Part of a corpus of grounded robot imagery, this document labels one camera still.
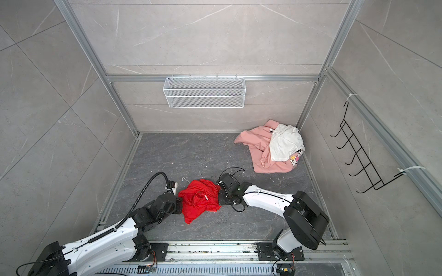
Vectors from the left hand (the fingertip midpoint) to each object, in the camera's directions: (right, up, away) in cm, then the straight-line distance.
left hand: (182, 195), depth 84 cm
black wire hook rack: (+76, +15, -20) cm, 80 cm away
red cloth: (+9, 0, -3) cm, 10 cm away
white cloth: (+58, +28, +19) cm, 67 cm away
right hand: (+19, -2, +2) cm, 20 cm away
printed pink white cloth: (+62, +16, +14) cm, 66 cm away
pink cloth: (+42, +28, +21) cm, 55 cm away
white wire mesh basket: (+2, +57, +17) cm, 59 cm away
